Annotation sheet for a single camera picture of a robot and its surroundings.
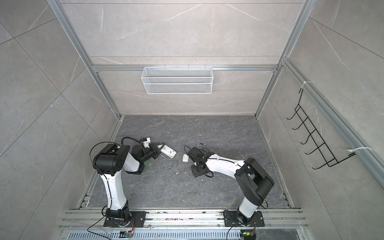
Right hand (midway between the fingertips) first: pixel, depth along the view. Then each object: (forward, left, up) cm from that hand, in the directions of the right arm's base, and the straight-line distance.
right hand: (198, 169), depth 90 cm
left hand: (+17, +21, +7) cm, 28 cm away
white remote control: (+11, +19, +4) cm, 22 cm away
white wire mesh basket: (+52, +11, +29) cm, 61 cm away
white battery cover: (+8, +8, 0) cm, 12 cm away
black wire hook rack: (-6, -54, +31) cm, 62 cm away
